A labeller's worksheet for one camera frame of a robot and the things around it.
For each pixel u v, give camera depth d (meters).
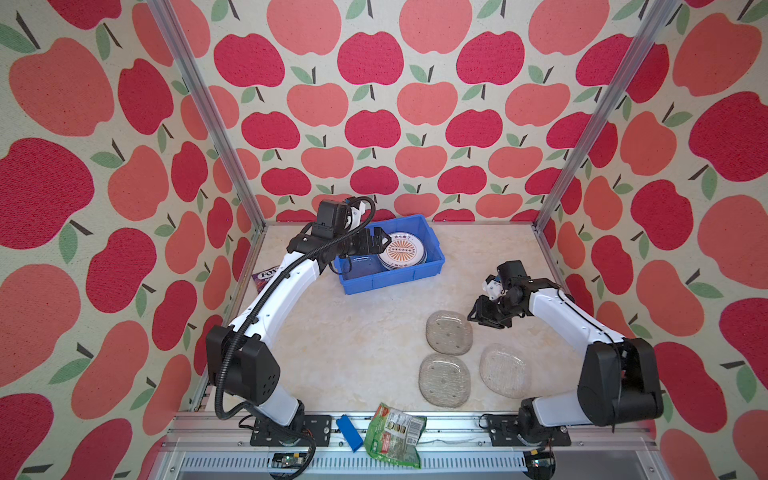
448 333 0.92
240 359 0.43
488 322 0.78
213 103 0.87
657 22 0.70
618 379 0.44
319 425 0.75
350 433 0.73
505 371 0.84
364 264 1.08
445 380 0.82
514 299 0.66
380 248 0.70
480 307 0.79
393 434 0.73
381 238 0.71
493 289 0.83
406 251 1.08
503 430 0.73
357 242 0.71
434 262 1.03
